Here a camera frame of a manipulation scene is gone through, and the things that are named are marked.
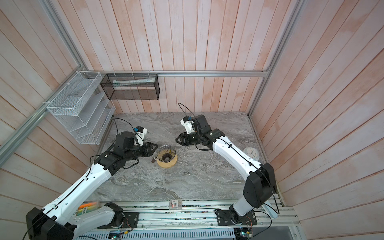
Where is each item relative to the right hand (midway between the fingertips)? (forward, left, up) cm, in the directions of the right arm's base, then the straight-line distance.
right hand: (178, 140), depth 79 cm
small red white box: (-28, +1, -20) cm, 34 cm away
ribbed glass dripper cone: (-3, +8, -9) cm, 12 cm away
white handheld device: (-30, -48, -19) cm, 60 cm away
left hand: (-6, +11, 0) cm, 13 cm away
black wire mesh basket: (+44, +38, +3) cm, 58 cm away
